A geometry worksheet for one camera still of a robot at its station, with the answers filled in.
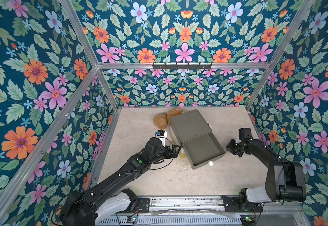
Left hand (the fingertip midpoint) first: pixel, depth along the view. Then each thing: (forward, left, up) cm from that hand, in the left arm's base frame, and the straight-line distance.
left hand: (177, 147), depth 76 cm
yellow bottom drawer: (+1, -4, -14) cm, 14 cm away
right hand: (+5, -34, -14) cm, 37 cm away
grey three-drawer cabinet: (+6, -11, +2) cm, 12 cm away
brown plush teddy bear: (+26, +8, -8) cm, 29 cm away
